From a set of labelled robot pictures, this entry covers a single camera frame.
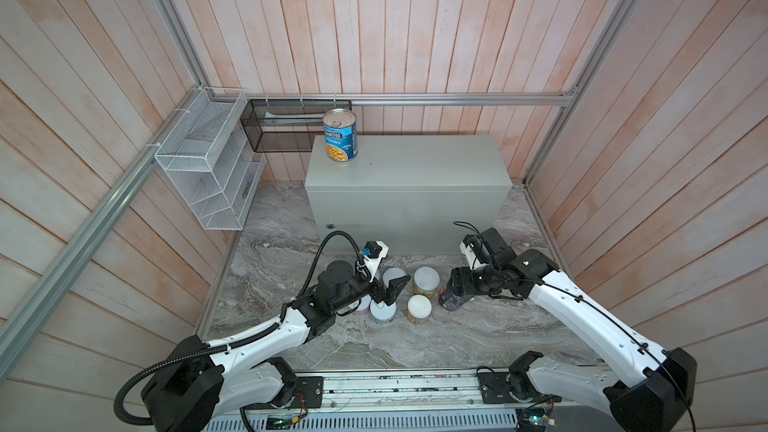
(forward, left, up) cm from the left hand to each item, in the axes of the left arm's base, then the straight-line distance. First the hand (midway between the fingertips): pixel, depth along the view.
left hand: (396, 272), depth 75 cm
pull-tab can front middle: (-6, +4, -13) cm, 15 cm away
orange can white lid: (+3, -9, -10) cm, 14 cm away
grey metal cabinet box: (+32, -9, -5) cm, 33 cm away
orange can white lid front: (-5, -7, -12) cm, 15 cm away
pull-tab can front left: (-9, +8, +1) cm, 12 cm away
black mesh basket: (+54, +38, +7) cm, 66 cm away
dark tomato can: (-5, -14, -6) cm, 16 cm away
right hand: (-1, -17, -5) cm, 17 cm away
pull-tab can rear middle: (+6, +1, -12) cm, 14 cm away
